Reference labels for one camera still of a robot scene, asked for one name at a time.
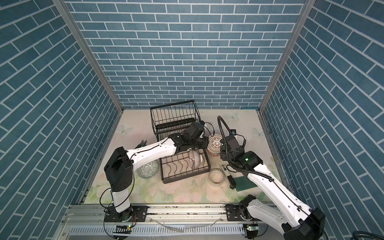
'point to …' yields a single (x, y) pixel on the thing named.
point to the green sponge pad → (243, 183)
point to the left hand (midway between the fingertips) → (210, 142)
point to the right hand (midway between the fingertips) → (227, 147)
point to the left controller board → (122, 229)
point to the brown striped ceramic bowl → (195, 158)
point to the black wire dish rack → (169, 119)
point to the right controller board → (252, 230)
